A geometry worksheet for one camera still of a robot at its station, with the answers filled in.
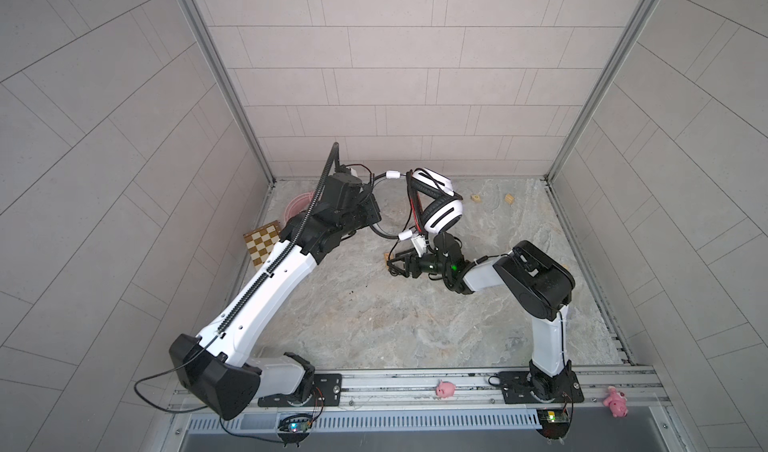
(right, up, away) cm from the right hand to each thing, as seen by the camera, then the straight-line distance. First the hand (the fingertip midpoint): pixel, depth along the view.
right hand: (393, 262), depth 89 cm
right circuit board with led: (+38, -32, -21) cm, 54 cm away
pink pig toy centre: (+13, -26, -19) cm, 35 cm away
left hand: (-1, +18, -18) cm, 26 cm away
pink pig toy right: (+52, -28, -21) cm, 63 cm away
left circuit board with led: (-21, -31, -24) cm, 45 cm away
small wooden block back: (+30, +20, +20) cm, 42 cm away
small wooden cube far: (+42, +19, +20) cm, 51 cm away
